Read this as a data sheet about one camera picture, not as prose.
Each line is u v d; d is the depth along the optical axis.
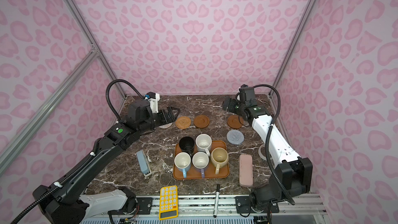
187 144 0.89
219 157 0.87
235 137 0.96
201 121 1.04
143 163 0.82
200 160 0.85
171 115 0.62
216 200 0.74
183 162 0.85
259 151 0.90
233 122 1.04
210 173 0.82
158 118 0.63
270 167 0.40
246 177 0.79
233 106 0.72
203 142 0.93
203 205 0.75
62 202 0.38
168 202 0.73
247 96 0.61
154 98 0.64
